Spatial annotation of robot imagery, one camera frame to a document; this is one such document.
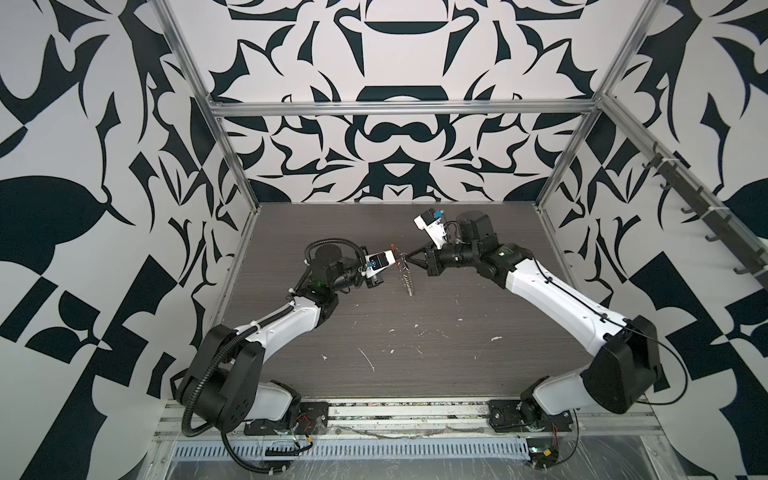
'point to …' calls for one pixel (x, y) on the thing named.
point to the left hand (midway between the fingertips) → (399, 245)
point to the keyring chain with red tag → (402, 264)
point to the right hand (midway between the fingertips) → (409, 255)
